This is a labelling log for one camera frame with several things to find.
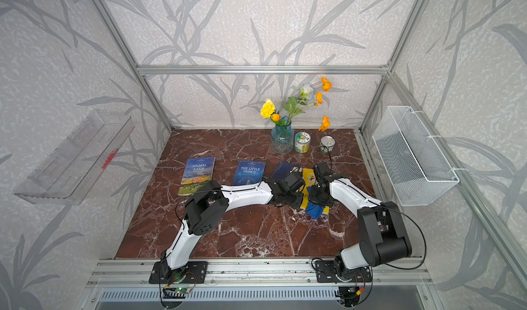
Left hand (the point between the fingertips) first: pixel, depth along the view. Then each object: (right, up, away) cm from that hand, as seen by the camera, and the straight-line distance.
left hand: (301, 201), depth 91 cm
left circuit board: (-47, -28, -19) cm, 58 cm away
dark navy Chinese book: (-8, +13, +12) cm, 20 cm away
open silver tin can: (+16, +26, +17) cm, 35 cm away
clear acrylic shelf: (-79, +17, -23) cm, 84 cm away
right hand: (+6, +1, 0) cm, 6 cm away
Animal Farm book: (-51, +12, +11) cm, 53 cm away
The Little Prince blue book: (-25, +12, +9) cm, 29 cm away
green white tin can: (+2, +28, +14) cm, 31 cm away
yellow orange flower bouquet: (+4, +50, +11) cm, 52 cm away
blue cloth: (+4, -2, -8) cm, 9 cm away
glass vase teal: (-8, +28, +11) cm, 32 cm away
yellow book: (+3, +10, -3) cm, 11 cm away
